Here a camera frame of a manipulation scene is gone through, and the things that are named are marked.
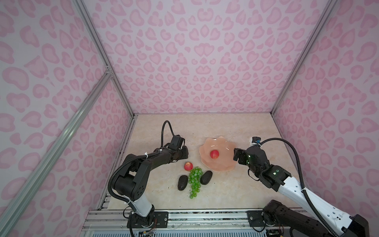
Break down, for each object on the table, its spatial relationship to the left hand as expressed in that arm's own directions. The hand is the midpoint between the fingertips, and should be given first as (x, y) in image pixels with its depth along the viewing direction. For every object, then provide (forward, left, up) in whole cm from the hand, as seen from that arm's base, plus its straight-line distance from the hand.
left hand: (186, 151), depth 95 cm
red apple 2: (-3, -18, 0) cm, 18 cm away
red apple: (-11, -2, 0) cm, 11 cm away
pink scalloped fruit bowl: (-6, -25, -5) cm, 26 cm away
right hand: (-9, -30, +14) cm, 34 cm away
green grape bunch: (-19, -5, +2) cm, 20 cm away
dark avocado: (-20, +2, 0) cm, 21 cm away
